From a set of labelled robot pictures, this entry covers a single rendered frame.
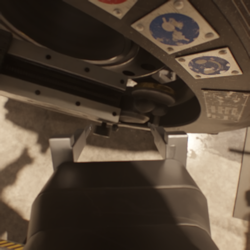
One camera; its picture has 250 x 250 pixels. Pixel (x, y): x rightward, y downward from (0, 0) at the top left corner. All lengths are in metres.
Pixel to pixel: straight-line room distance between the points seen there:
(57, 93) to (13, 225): 0.91
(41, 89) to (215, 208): 0.87
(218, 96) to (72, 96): 0.27
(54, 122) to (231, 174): 0.91
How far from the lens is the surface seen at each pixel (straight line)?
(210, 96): 0.19
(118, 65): 0.48
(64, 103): 0.38
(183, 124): 0.37
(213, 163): 0.96
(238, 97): 0.19
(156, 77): 0.51
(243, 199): 1.02
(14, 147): 1.14
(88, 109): 0.38
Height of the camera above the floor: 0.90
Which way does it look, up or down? 80 degrees down
